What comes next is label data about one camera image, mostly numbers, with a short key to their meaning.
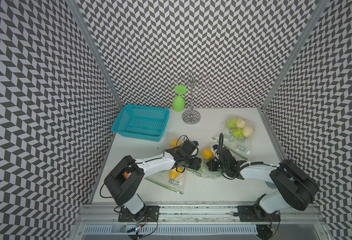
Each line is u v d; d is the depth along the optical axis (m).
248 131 0.99
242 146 0.93
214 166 0.79
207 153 0.89
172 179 0.82
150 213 0.72
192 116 1.28
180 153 0.68
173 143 0.91
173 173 0.82
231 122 1.03
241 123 0.97
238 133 0.97
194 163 0.75
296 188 0.43
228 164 0.69
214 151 0.83
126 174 0.49
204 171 0.87
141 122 1.10
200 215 0.74
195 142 0.80
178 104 0.91
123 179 0.45
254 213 0.65
